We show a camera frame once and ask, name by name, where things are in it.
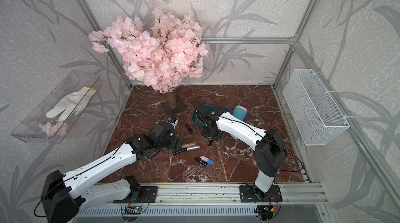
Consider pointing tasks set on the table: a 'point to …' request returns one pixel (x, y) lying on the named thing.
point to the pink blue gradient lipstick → (207, 160)
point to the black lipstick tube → (201, 161)
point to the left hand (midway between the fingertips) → (177, 137)
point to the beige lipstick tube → (188, 145)
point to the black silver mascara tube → (187, 149)
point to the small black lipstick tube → (189, 128)
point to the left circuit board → (133, 210)
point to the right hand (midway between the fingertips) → (207, 136)
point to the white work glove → (72, 103)
